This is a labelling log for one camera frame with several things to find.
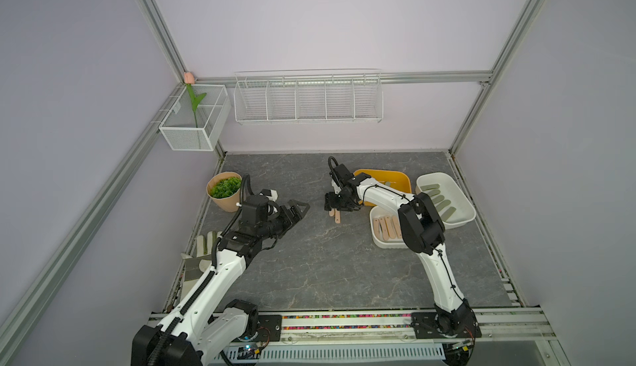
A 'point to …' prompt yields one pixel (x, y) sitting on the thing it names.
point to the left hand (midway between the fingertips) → (303, 214)
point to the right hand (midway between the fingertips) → (330, 206)
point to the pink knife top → (331, 213)
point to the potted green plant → (224, 189)
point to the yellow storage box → (397, 180)
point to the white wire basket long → (312, 96)
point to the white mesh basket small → (179, 124)
